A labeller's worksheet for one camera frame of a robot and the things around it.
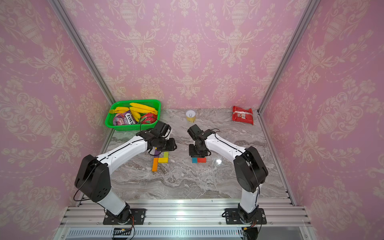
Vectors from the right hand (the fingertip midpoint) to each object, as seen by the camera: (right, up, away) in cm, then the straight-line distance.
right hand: (190, 158), depth 87 cm
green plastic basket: (-28, +35, +28) cm, 53 cm away
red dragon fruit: (-29, +24, +19) cm, 42 cm away
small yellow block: (-17, -3, +7) cm, 19 cm away
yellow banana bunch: (-40, +30, +23) cm, 55 cm away
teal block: (+3, -1, -1) cm, 3 cm away
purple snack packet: (-47, +24, +19) cm, 56 cm away
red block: (+7, -2, +5) cm, 9 cm away
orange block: (-22, -5, +5) cm, 23 cm away
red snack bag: (+38, +27, +26) cm, 54 cm away
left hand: (-8, +6, 0) cm, 10 cm away
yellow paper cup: (-1, +26, +24) cm, 35 cm away
